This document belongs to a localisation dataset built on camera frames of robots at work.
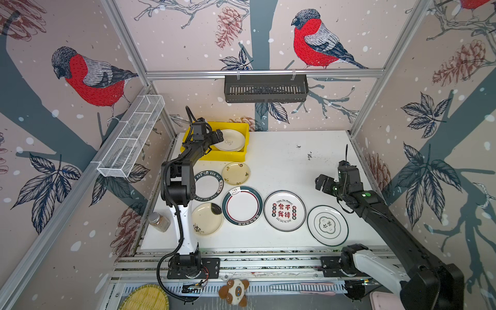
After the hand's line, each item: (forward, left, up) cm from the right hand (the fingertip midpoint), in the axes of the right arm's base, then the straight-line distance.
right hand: (323, 183), depth 83 cm
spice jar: (-18, +69, -3) cm, 72 cm away
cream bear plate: (+34, +45, -8) cm, 57 cm away
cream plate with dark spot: (-14, +52, -10) cm, 54 cm away
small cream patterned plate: (+13, +42, -13) cm, 46 cm away
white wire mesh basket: (+11, +82, +20) cm, 85 cm away
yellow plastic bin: (+18, +51, -3) cm, 54 cm away
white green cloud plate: (-13, -2, -13) cm, 19 cm away
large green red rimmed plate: (-6, +37, -12) cm, 39 cm away
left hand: (+28, +53, +3) cm, 61 cm away
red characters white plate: (-8, +17, -13) cm, 22 cm away
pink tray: (-39, -14, -11) cm, 43 cm away
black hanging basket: (+49, +26, +17) cm, 58 cm away
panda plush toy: (-39, +36, -9) cm, 54 cm away
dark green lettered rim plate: (+5, +56, -13) cm, 58 cm away
